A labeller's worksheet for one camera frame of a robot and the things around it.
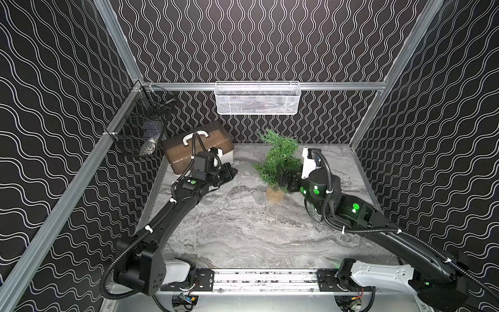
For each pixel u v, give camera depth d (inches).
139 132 36.6
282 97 40.5
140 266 15.8
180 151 35.4
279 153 28.7
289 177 22.7
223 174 27.8
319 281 28.8
